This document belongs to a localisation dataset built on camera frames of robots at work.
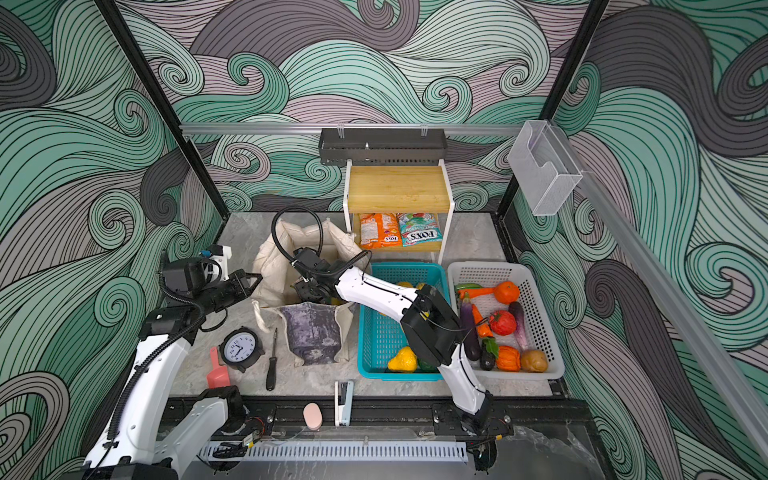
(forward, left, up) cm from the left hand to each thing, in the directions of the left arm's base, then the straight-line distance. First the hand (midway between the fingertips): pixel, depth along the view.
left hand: (262, 274), depth 75 cm
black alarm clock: (-12, +9, -21) cm, 25 cm away
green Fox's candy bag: (+21, -42, -4) cm, 47 cm away
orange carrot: (+7, -60, -19) cm, 63 cm away
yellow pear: (-15, -38, -16) cm, 44 cm away
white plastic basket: (-8, -76, -14) cm, 77 cm away
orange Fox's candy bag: (+20, -30, -5) cm, 37 cm away
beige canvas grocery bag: (-13, -14, -6) cm, 20 cm away
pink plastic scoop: (-19, +13, -22) cm, 32 cm away
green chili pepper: (+9, -57, -19) cm, 61 cm away
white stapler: (-24, -22, -19) cm, 38 cm away
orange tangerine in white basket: (+5, -70, -16) cm, 72 cm away
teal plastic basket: (-6, -31, -22) cm, 39 cm away
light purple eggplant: (-5, -72, -17) cm, 74 cm away
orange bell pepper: (-15, -65, -16) cm, 69 cm away
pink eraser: (-28, -14, -21) cm, 38 cm away
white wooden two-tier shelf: (+15, -35, +10) cm, 39 cm away
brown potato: (-16, -71, -13) cm, 74 cm away
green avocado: (-17, -44, -18) cm, 50 cm away
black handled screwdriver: (-16, -1, -22) cm, 27 cm away
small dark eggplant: (-13, -61, -16) cm, 64 cm away
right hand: (+4, -10, -12) cm, 16 cm away
